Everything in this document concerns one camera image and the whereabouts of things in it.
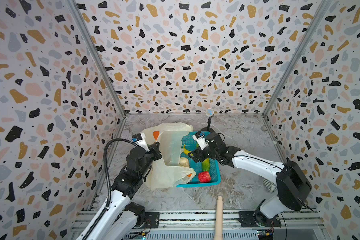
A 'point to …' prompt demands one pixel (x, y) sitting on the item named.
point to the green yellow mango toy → (206, 165)
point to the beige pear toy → (184, 162)
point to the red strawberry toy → (204, 177)
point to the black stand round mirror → (209, 112)
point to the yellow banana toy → (185, 150)
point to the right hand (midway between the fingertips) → (190, 149)
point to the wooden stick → (218, 225)
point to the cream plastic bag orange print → (167, 172)
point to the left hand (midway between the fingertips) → (160, 140)
